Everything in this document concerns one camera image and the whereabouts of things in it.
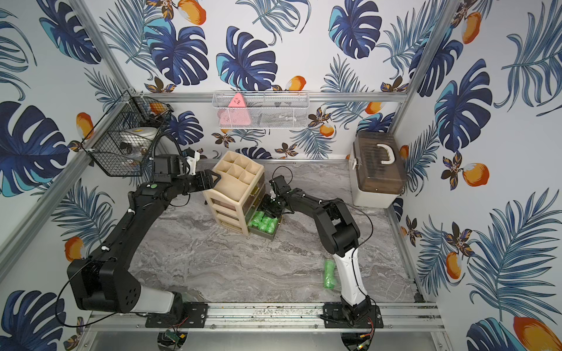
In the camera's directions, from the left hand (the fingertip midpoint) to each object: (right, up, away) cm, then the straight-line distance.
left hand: (212, 174), depth 80 cm
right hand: (+15, -15, +18) cm, 28 cm away
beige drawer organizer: (+11, -4, 0) cm, 12 cm away
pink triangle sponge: (+6, +25, +10) cm, 28 cm away
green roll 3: (+21, -21, +13) cm, 32 cm away
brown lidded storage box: (+68, +2, +17) cm, 71 cm away
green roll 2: (+18, -21, +13) cm, 30 cm away
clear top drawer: (+16, -5, +4) cm, 17 cm away
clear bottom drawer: (+14, -23, +12) cm, 29 cm away
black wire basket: (-39, +13, +8) cm, 42 cm away
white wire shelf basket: (+16, +31, +21) cm, 41 cm away
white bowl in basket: (-26, +13, 0) cm, 30 cm away
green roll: (+15, -18, +13) cm, 27 cm away
